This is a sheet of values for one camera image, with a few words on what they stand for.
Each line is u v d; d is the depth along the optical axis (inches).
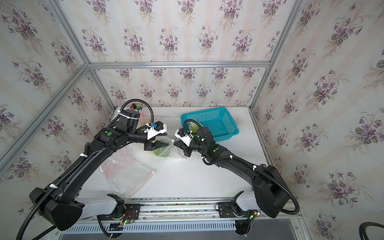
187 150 26.6
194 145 26.9
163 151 31.8
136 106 41.2
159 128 21.9
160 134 23.0
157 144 23.7
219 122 43.7
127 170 33.2
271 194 16.3
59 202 14.9
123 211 28.0
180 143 27.2
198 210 29.5
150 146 23.5
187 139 26.3
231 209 26.1
